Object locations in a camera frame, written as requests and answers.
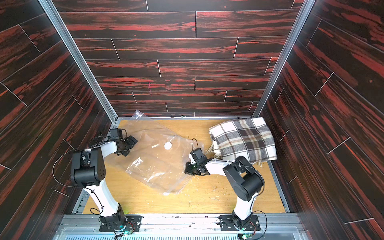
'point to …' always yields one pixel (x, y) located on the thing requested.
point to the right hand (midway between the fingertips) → (186, 169)
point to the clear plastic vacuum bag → (155, 157)
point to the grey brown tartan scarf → (251, 138)
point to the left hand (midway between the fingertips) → (135, 143)
